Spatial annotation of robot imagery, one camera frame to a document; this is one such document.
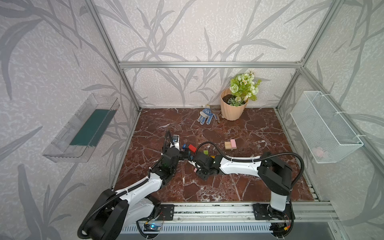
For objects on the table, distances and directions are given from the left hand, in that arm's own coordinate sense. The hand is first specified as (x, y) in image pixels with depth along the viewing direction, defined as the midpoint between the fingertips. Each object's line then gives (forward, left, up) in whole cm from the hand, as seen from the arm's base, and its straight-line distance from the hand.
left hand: (181, 139), depth 86 cm
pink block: (+3, -33, -11) cm, 35 cm away
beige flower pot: (+24, -32, -3) cm, 40 cm away
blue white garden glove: (+32, -15, -13) cm, 38 cm away
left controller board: (-41, +11, -13) cm, 45 cm away
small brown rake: (+34, -23, -11) cm, 43 cm away
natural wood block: (+4, -30, -13) cm, 33 cm away
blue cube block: (-7, -3, +4) cm, 8 cm away
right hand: (-11, -11, -12) cm, 20 cm away
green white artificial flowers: (+32, -39, +12) cm, 52 cm away
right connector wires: (-41, -50, -12) cm, 66 cm away
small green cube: (-2, -15, -12) cm, 19 cm away
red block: (+1, -6, -13) cm, 14 cm away
